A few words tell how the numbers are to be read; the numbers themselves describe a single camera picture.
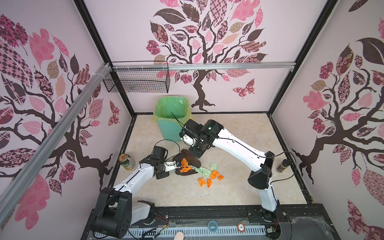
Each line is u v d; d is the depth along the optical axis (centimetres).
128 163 84
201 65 94
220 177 86
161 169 73
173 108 101
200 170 87
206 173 87
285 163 83
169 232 70
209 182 84
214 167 90
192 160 82
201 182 83
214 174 88
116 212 41
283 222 72
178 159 96
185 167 88
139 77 95
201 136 51
